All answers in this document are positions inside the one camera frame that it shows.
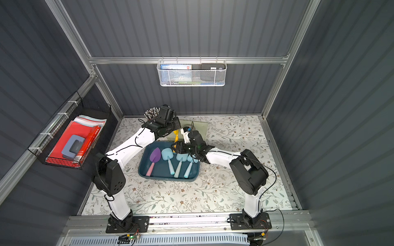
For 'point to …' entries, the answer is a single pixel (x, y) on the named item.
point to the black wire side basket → (81, 109)
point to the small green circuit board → (126, 239)
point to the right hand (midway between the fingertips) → (173, 147)
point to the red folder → (55, 157)
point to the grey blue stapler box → (73, 147)
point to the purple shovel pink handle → (155, 156)
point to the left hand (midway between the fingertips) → (180, 122)
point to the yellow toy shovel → (176, 138)
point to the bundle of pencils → (152, 113)
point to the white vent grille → (231, 239)
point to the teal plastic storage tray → (158, 161)
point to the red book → (89, 140)
